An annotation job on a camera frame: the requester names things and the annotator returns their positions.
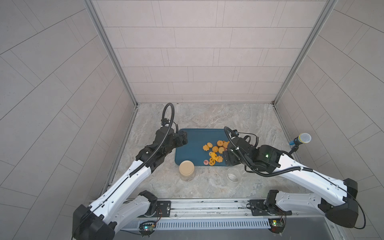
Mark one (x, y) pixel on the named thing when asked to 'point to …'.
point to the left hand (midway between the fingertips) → (184, 132)
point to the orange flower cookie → (206, 147)
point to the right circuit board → (277, 225)
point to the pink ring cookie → (206, 162)
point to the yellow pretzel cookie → (212, 162)
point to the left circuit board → (147, 228)
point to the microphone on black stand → (303, 138)
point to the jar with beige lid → (187, 170)
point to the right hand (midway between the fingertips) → (229, 154)
